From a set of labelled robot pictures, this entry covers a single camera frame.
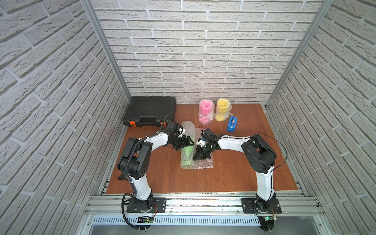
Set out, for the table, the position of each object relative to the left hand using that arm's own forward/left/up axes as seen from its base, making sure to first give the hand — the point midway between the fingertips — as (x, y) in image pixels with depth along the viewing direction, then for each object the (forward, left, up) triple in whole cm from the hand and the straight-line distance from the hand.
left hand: (192, 143), depth 91 cm
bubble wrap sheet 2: (+23, -26, +5) cm, 35 cm away
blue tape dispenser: (+17, -29, -1) cm, 34 cm away
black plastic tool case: (+27, +32, +2) cm, 41 cm away
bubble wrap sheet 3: (+7, +1, +5) cm, 9 cm away
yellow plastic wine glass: (+27, -22, +9) cm, 36 cm away
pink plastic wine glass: (+23, -10, +10) cm, 27 cm away
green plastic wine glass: (-10, +3, +2) cm, 10 cm away
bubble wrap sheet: (+19, -12, -3) cm, 23 cm away
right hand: (-8, -2, -4) cm, 9 cm away
